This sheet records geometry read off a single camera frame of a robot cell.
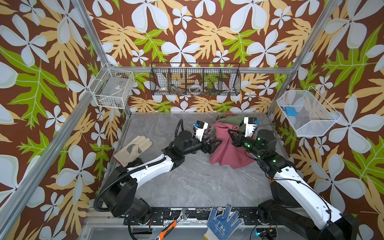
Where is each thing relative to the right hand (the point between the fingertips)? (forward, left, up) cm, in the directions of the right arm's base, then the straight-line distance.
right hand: (227, 130), depth 71 cm
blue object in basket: (+17, -41, -5) cm, 45 cm away
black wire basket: (+42, +15, +2) cm, 45 cm away
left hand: (-1, +5, -3) cm, 6 cm away
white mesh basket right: (+9, -48, 0) cm, 49 cm away
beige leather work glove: (+4, +58, -29) cm, 64 cm away
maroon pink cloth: (-3, 0, -15) cm, 15 cm away
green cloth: (+19, -10, -13) cm, 25 cm away
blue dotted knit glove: (-37, +3, -29) cm, 47 cm away
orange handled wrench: (-35, +28, -29) cm, 54 cm away
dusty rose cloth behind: (+38, -13, -27) cm, 48 cm away
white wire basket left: (+29, +64, +5) cm, 71 cm away
